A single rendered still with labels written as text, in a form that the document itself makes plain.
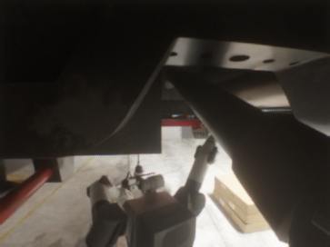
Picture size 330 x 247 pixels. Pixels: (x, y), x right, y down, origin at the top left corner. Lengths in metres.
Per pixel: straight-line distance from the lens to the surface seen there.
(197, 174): 0.90
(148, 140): 0.29
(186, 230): 0.72
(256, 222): 2.86
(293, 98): 0.38
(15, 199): 0.50
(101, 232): 0.73
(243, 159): 0.17
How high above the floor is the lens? 1.72
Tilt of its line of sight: 4 degrees down
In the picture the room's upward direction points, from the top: straight up
